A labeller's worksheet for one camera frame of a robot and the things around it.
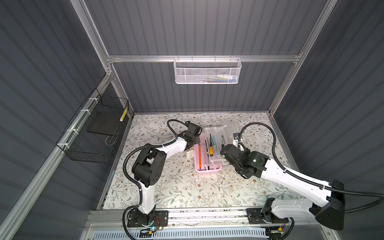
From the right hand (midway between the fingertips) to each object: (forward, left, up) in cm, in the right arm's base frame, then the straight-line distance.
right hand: (237, 152), depth 77 cm
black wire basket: (+4, +72, +11) cm, 73 cm away
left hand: (+18, +22, -11) cm, 30 cm away
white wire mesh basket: (+76, +12, +2) cm, 77 cm away
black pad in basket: (+12, +69, +12) cm, 71 cm away
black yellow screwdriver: (+5, +13, -4) cm, 14 cm away
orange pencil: (+9, +19, -21) cm, 30 cm away
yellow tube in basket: (+18, +61, +11) cm, 65 cm away
